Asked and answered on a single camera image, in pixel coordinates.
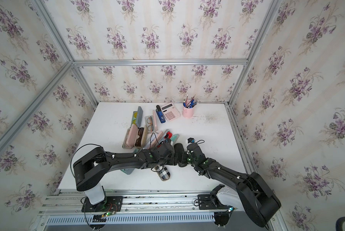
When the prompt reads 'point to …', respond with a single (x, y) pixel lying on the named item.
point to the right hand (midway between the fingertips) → (182, 155)
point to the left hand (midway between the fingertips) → (177, 159)
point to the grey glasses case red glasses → (174, 138)
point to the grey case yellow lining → (137, 116)
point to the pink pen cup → (188, 110)
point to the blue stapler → (160, 114)
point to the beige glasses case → (144, 136)
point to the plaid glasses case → (163, 172)
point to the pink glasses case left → (130, 137)
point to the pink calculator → (170, 111)
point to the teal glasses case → (128, 171)
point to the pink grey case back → (154, 121)
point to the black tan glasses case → (180, 156)
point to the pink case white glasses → (152, 139)
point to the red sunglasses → (168, 134)
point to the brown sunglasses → (138, 142)
